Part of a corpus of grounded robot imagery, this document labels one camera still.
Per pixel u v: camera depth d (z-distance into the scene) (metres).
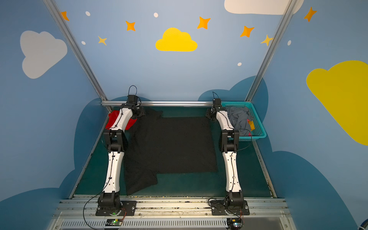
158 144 0.99
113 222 0.71
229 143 0.74
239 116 1.06
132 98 0.93
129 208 0.75
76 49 0.84
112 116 1.10
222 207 0.75
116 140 0.71
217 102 0.96
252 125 1.06
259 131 0.99
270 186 0.87
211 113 1.05
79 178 0.89
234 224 0.71
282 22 0.75
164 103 1.43
